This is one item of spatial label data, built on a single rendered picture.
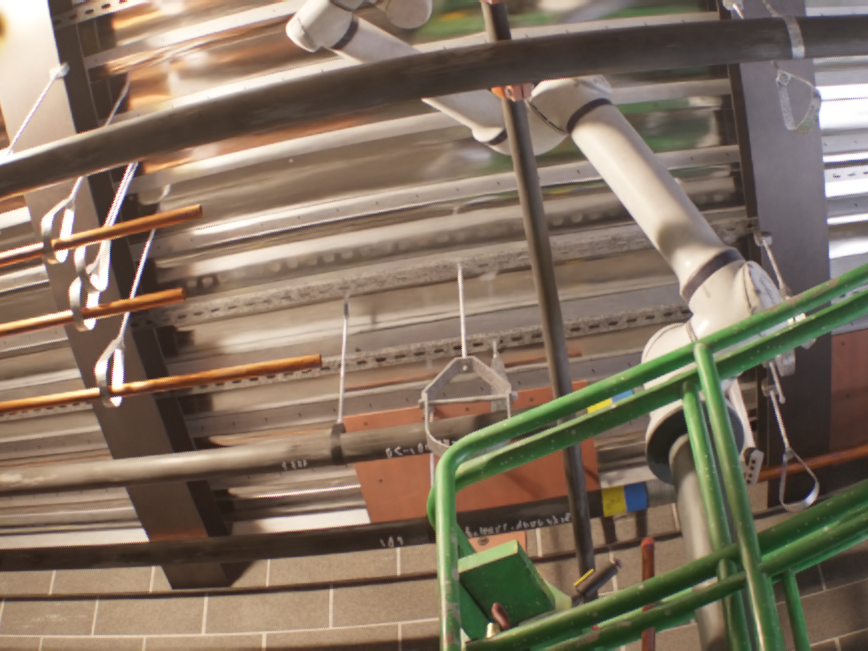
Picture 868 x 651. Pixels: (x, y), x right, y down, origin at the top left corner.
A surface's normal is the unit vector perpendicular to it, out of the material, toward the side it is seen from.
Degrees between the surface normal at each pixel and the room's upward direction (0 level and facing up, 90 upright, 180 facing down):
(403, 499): 180
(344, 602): 90
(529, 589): 180
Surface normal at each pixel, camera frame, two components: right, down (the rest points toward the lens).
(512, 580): 0.03, 0.55
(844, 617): -0.17, -0.82
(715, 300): -0.56, -0.03
